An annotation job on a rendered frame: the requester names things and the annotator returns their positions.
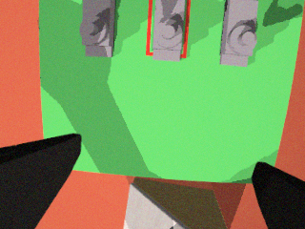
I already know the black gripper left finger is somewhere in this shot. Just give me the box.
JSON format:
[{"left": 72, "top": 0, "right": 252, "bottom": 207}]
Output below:
[{"left": 0, "top": 133, "right": 82, "bottom": 229}]

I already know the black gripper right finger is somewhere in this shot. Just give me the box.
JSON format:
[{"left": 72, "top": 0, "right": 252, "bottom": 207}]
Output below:
[{"left": 252, "top": 161, "right": 305, "bottom": 229}]

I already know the green flat deck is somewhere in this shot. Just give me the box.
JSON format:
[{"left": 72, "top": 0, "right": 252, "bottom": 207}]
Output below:
[{"left": 38, "top": 0, "right": 305, "bottom": 184}]

